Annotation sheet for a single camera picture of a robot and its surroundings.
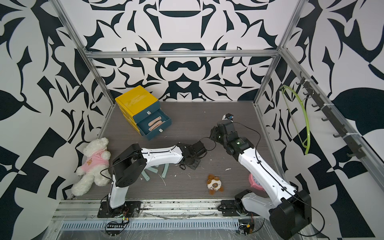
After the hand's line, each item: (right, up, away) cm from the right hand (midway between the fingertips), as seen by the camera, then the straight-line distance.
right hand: (212, 129), depth 80 cm
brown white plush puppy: (+1, -29, -1) cm, 29 cm away
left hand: (-10, -19, +10) cm, 23 cm away
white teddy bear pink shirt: (-61, -20, -1) cm, 65 cm away
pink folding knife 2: (-36, 0, +14) cm, 39 cm away
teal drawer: (-39, +7, +6) cm, 41 cm away
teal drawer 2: (-41, +1, +14) cm, 44 cm away
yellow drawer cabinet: (-41, +12, +7) cm, 43 cm away
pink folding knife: (-35, +4, +17) cm, 39 cm away
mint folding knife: (-26, -24, +7) cm, 37 cm away
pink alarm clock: (+21, -28, -1) cm, 36 cm away
